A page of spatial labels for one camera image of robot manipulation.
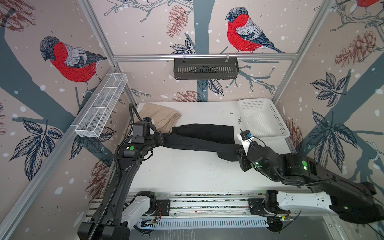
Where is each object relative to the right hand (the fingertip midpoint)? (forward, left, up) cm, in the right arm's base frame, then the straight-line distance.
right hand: (232, 154), depth 63 cm
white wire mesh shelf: (+24, +68, +6) cm, 73 cm away
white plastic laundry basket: (+45, -32, -28) cm, 62 cm away
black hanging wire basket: (+66, +12, +1) cm, 67 cm away
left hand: (+11, +35, -3) cm, 37 cm away
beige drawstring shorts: (+37, +42, -20) cm, 59 cm away
